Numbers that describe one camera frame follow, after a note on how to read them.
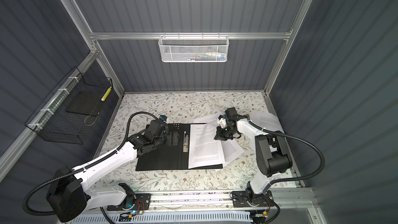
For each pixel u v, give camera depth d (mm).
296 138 432
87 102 756
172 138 742
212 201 754
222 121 871
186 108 1119
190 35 879
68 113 724
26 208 380
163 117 742
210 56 919
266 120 1045
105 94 811
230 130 768
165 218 771
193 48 1238
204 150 871
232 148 912
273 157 471
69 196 401
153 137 618
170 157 867
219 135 804
